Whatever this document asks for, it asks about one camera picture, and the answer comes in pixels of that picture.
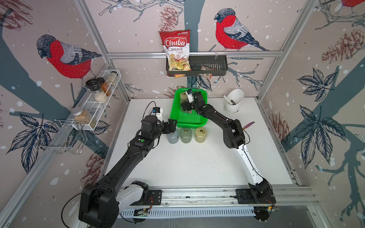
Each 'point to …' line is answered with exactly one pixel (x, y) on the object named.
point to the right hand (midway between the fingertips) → (185, 101)
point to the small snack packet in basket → (205, 68)
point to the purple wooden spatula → (248, 125)
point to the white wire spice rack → (71, 136)
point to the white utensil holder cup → (236, 96)
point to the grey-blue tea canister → (173, 137)
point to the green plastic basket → (186, 120)
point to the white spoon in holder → (228, 101)
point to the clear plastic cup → (156, 109)
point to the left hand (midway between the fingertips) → (172, 118)
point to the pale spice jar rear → (111, 78)
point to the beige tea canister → (200, 135)
